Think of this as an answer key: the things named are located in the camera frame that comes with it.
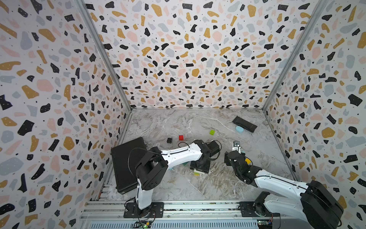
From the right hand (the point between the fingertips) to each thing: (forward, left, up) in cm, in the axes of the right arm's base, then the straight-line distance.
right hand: (231, 152), depth 87 cm
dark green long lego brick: (-5, +29, -6) cm, 30 cm away
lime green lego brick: (+20, +10, -7) cm, 24 cm away
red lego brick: (+15, +33, -6) cm, 36 cm away
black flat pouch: (+28, -16, -6) cm, 33 cm away
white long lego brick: (-14, +20, +3) cm, 24 cm away
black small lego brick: (+12, +41, -5) cm, 43 cm away
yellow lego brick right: (-1, -12, -8) cm, 15 cm away
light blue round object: (+24, -11, -7) cm, 28 cm away
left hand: (-11, +16, -2) cm, 20 cm away
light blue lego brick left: (-8, +37, -7) cm, 39 cm away
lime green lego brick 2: (-11, +21, -6) cm, 25 cm away
